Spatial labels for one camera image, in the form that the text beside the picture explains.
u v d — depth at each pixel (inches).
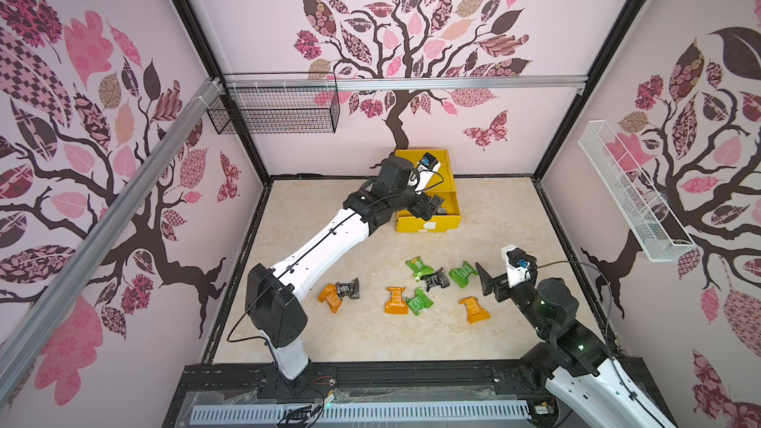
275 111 56.0
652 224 29.1
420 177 24.1
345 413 27.5
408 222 33.3
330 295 34.4
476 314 33.4
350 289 34.7
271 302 16.8
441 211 35.3
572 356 20.4
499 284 25.0
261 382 29.1
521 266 23.2
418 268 36.4
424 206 26.6
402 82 37.1
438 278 35.7
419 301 33.7
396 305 33.6
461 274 36.3
